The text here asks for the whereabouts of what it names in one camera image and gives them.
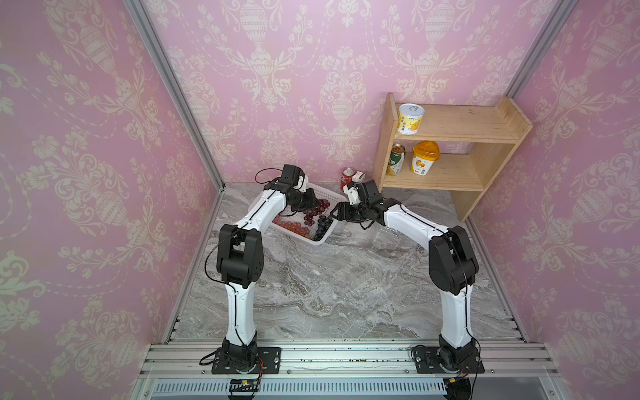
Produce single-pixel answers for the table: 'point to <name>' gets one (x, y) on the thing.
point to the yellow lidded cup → (424, 153)
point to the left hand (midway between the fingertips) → (317, 203)
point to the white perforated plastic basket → (312, 225)
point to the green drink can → (396, 160)
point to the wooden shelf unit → (459, 149)
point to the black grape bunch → (324, 222)
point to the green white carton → (357, 177)
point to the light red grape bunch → (295, 227)
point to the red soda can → (347, 177)
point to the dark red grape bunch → (310, 213)
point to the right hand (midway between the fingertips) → (336, 213)
